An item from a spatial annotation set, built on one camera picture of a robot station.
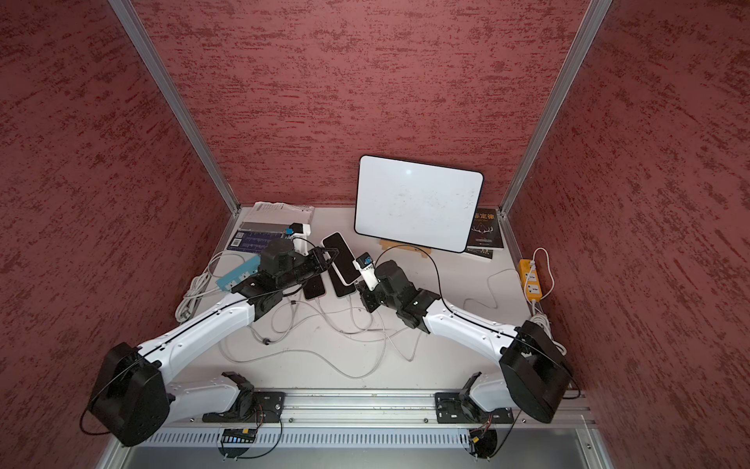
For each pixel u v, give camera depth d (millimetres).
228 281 948
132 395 395
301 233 725
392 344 849
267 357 830
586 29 736
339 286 776
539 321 871
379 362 809
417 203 953
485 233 1100
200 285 974
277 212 1175
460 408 663
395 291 615
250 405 681
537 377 416
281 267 610
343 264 775
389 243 1041
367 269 696
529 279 947
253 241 1061
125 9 696
